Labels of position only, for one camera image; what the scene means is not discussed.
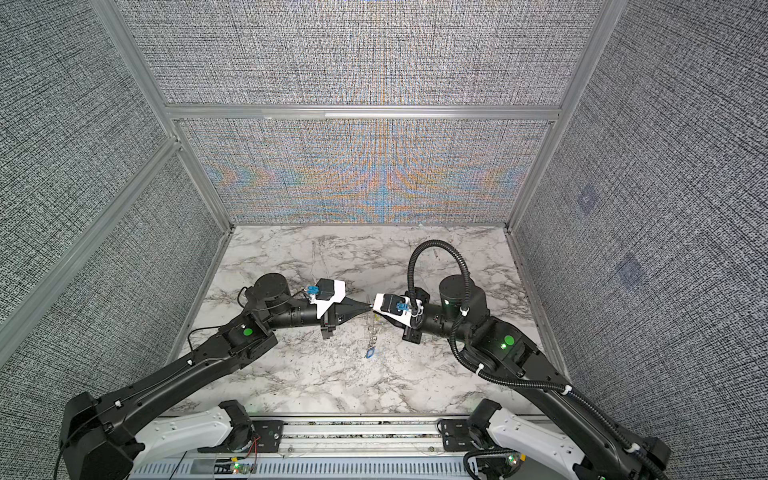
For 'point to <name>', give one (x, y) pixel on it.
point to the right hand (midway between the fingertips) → (380, 298)
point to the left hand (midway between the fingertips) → (368, 306)
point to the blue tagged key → (370, 353)
